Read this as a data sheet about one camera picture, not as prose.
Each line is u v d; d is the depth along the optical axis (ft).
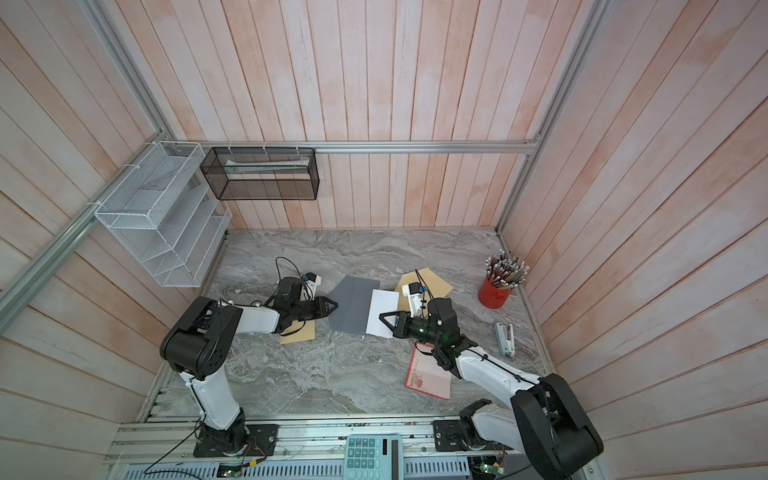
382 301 2.66
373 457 2.30
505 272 2.81
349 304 3.21
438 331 2.15
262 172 3.42
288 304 2.59
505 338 2.91
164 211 2.39
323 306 2.89
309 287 2.93
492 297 3.04
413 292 2.49
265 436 2.41
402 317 2.49
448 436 2.39
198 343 1.66
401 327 2.36
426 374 2.76
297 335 2.81
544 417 1.36
